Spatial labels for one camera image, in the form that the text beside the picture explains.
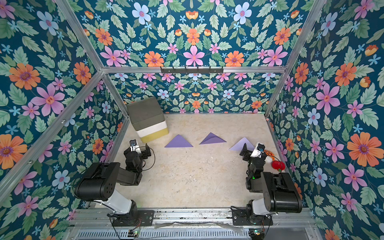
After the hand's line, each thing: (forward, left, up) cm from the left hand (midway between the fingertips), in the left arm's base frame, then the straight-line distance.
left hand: (139, 144), depth 92 cm
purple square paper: (+3, -46, -3) cm, 46 cm away
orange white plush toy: (-14, -80, -4) cm, 81 cm away
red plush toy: (-17, -85, -8) cm, 87 cm away
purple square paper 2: (+5, -23, -7) cm, 25 cm away
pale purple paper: (-2, -64, -7) cm, 65 cm away
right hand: (-8, -70, +3) cm, 70 cm away
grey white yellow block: (+10, -7, +13) cm, 18 cm away
